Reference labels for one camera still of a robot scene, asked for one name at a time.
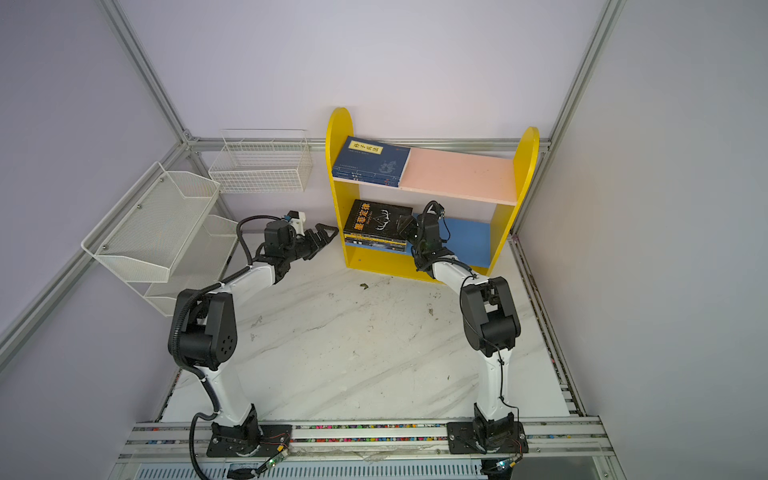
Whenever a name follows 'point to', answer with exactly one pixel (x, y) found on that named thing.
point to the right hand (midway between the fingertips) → (398, 218)
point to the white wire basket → (257, 160)
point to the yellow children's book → (375, 242)
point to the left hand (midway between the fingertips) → (331, 235)
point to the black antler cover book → (376, 219)
